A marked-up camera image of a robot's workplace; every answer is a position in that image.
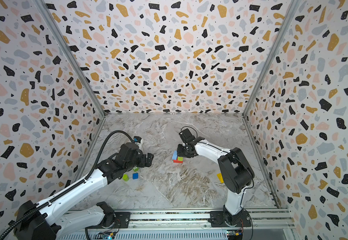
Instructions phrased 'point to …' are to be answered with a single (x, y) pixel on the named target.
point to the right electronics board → (234, 234)
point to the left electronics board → (105, 235)
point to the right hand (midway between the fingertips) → (176, 151)
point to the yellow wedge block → (220, 176)
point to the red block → (177, 161)
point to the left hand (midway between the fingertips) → (146, 153)
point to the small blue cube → (135, 176)
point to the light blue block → (174, 156)
